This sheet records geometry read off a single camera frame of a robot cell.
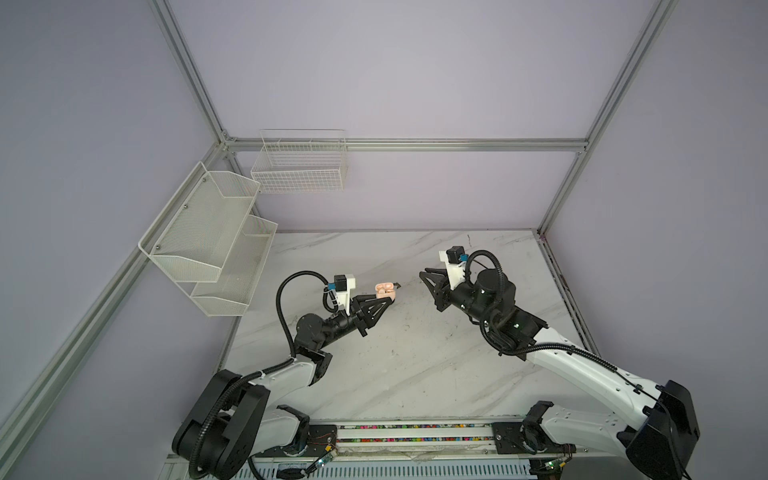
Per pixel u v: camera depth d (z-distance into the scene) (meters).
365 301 0.70
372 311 0.73
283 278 0.69
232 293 0.88
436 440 0.75
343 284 0.66
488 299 0.54
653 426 0.38
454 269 0.61
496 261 0.50
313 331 0.60
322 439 0.73
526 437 0.65
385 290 0.70
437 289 0.66
